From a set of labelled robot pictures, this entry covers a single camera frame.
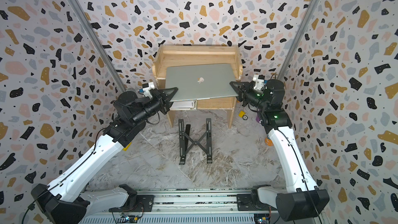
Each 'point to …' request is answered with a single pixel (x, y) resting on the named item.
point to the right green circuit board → (261, 218)
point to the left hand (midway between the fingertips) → (179, 89)
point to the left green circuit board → (130, 219)
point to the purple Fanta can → (257, 118)
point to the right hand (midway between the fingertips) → (227, 85)
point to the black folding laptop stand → (184, 139)
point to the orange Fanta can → (269, 142)
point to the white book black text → (185, 105)
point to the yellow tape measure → (241, 113)
